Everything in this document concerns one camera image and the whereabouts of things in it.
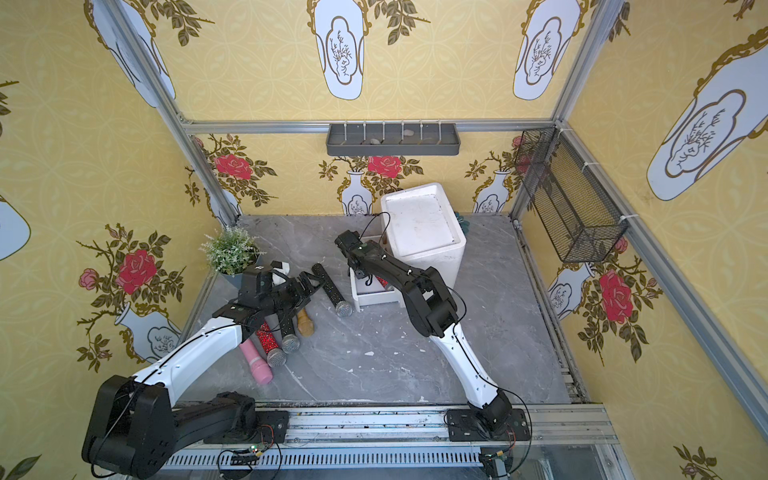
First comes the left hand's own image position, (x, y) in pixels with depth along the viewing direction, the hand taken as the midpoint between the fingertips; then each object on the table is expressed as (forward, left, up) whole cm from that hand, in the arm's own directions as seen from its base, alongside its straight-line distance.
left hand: (317, 288), depth 84 cm
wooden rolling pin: (-6, +5, -11) cm, 13 cm away
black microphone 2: (-11, +8, -11) cm, 17 cm away
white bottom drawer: (+1, -16, -6) cm, 17 cm away
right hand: (+15, -12, -12) cm, 23 cm away
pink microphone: (-17, +16, -11) cm, 26 cm away
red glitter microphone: (-15, +11, -10) cm, 22 cm away
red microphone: (+8, -19, -10) cm, 23 cm away
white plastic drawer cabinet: (+13, -30, +9) cm, 34 cm away
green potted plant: (+11, +26, +3) cm, 29 cm away
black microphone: (-1, -6, -11) cm, 12 cm away
